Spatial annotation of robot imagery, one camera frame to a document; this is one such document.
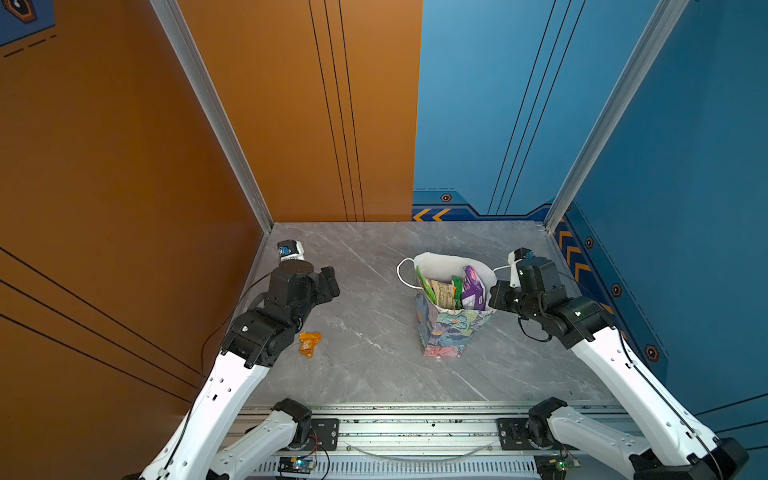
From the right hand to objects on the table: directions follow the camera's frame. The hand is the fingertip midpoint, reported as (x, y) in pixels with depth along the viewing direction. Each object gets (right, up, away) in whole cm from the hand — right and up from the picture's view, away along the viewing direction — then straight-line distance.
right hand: (486, 289), depth 74 cm
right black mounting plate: (+6, -36, -2) cm, 36 cm away
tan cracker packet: (-10, -2, +3) cm, 11 cm away
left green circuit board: (-47, -41, -4) cm, 62 cm away
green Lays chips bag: (-15, 0, +3) cm, 15 cm away
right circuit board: (+15, -42, -4) cm, 45 cm away
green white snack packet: (-6, 0, +8) cm, 10 cm away
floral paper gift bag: (-10, -11, +1) cm, 15 cm away
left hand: (-40, +5, -5) cm, 41 cm away
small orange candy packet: (-49, -17, +14) cm, 54 cm away
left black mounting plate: (-41, -36, -1) cm, 54 cm away
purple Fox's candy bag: (-2, -2, +4) cm, 5 cm away
